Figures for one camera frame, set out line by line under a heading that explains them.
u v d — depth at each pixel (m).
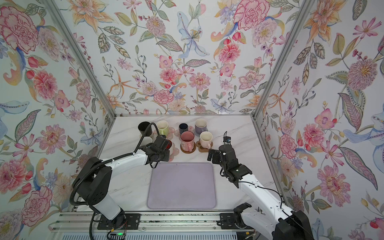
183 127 1.04
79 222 0.76
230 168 0.61
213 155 0.75
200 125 1.07
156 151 0.69
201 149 1.01
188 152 0.98
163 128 1.00
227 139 0.71
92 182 0.46
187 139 0.93
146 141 0.98
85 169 0.48
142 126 1.01
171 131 1.11
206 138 0.98
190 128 1.12
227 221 0.73
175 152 1.01
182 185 0.86
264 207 0.45
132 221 0.74
